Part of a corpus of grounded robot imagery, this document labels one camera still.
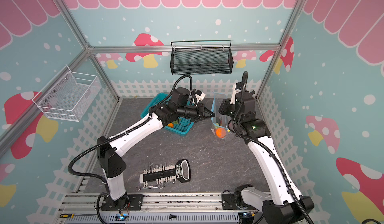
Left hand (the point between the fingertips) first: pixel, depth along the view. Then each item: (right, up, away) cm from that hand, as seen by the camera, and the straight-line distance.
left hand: (214, 118), depth 69 cm
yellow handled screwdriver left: (-67, -47, +2) cm, 82 cm away
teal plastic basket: (-13, -3, -4) cm, 14 cm away
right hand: (+4, +9, 0) cm, 10 cm away
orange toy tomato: (+4, -8, +7) cm, 11 cm away
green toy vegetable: (-17, -2, -6) cm, 18 cm away
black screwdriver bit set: (-28, -32, +12) cm, 45 cm away
